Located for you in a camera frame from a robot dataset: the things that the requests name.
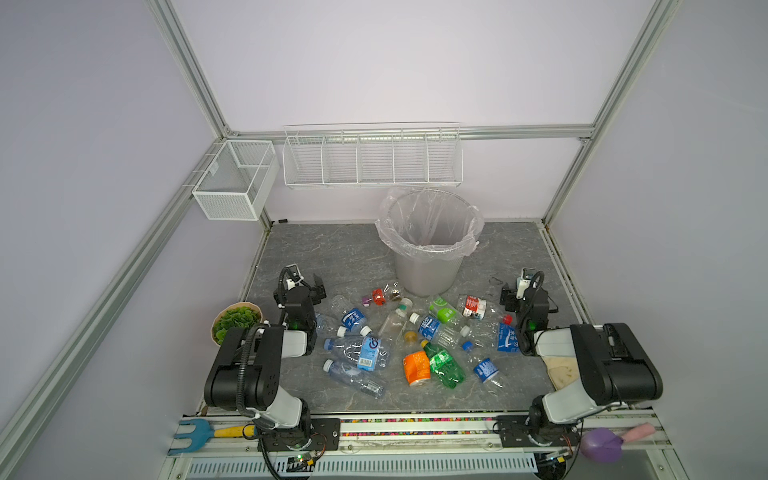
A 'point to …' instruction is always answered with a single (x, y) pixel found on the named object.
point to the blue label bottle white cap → (352, 320)
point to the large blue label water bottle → (365, 353)
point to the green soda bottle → (444, 365)
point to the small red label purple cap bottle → (392, 291)
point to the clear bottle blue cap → (358, 380)
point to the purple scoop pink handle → (604, 446)
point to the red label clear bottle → (475, 307)
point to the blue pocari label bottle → (430, 328)
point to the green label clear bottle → (448, 316)
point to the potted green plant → (235, 315)
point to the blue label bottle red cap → (508, 337)
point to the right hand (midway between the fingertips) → (525, 287)
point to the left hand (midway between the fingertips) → (302, 280)
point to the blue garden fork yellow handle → (204, 432)
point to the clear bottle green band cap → (394, 321)
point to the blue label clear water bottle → (325, 322)
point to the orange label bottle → (416, 361)
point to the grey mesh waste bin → (429, 279)
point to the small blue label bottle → (484, 369)
